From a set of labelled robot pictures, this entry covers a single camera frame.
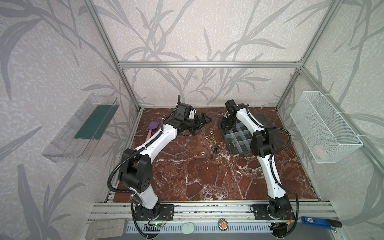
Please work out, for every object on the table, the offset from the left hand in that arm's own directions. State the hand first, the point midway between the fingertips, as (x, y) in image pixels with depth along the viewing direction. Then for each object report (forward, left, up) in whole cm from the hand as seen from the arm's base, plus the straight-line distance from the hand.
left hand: (210, 120), depth 82 cm
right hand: (+13, -11, -20) cm, 27 cm away
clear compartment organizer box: (-1, -19, -19) cm, 27 cm away
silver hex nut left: (-9, +4, -23) cm, 25 cm away
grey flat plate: (-48, +48, -20) cm, 71 cm away
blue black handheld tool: (-45, -58, -24) cm, 78 cm away
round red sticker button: (-46, -6, -22) cm, 52 cm away
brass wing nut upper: (+3, -3, -24) cm, 24 cm away
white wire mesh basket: (-16, -49, +11) cm, 53 cm away
